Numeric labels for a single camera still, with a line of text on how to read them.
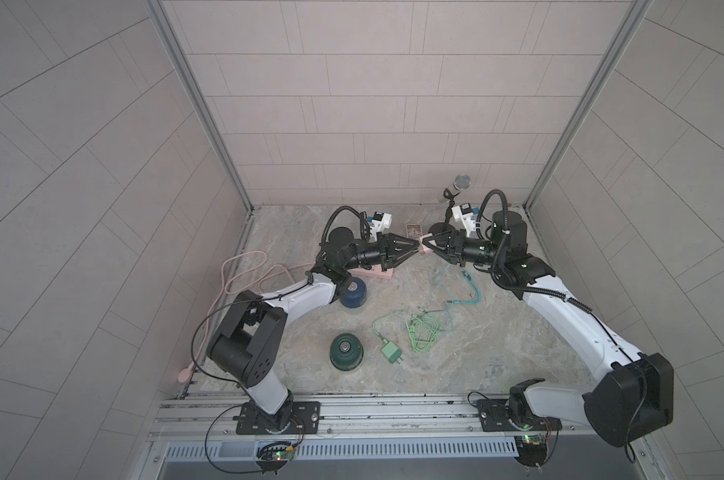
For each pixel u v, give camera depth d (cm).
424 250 69
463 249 64
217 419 71
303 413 72
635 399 38
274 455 65
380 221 73
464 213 68
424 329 85
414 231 108
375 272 95
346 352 72
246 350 44
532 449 68
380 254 66
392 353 79
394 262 69
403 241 69
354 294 82
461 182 85
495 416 71
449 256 65
